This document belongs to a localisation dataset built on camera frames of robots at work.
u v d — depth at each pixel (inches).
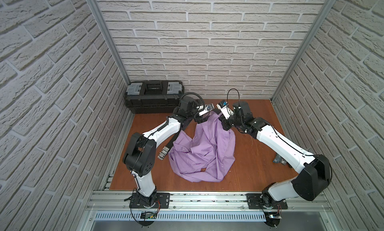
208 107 28.9
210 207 29.0
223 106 27.2
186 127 40.7
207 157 32.7
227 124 27.8
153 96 38.4
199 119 31.6
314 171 16.0
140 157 18.6
